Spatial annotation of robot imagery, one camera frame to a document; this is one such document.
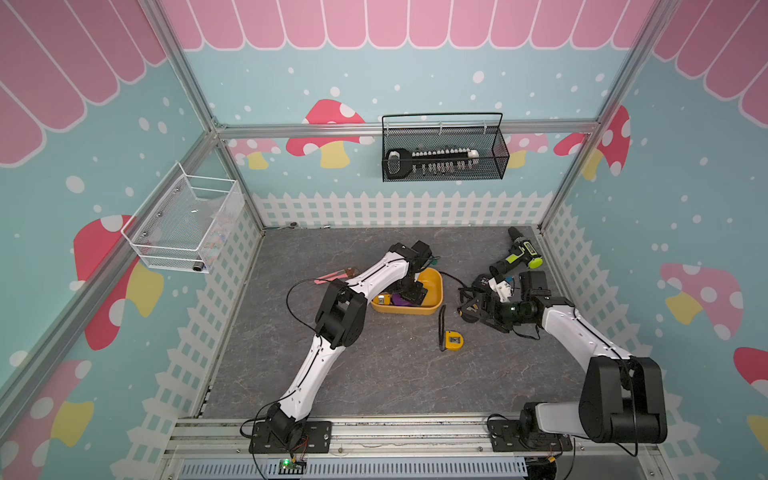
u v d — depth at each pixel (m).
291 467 0.73
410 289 0.89
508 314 0.75
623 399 0.46
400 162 0.90
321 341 0.63
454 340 0.89
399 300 0.93
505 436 0.74
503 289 0.81
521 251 1.08
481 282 1.00
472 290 1.01
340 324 0.61
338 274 1.06
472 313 0.79
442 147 0.92
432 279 1.01
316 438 0.74
